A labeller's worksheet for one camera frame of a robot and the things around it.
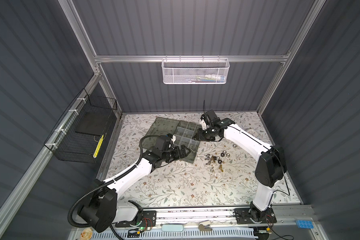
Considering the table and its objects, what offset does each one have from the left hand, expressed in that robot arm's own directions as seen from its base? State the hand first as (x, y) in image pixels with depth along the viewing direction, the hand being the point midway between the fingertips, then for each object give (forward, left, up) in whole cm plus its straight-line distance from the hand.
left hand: (186, 152), depth 82 cm
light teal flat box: (-33, +8, -14) cm, 37 cm away
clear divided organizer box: (+24, -3, -14) cm, 28 cm away
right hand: (+9, -9, 0) cm, 12 cm away
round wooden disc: (-33, +49, -14) cm, 61 cm away
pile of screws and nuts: (+1, -20, -14) cm, 24 cm away
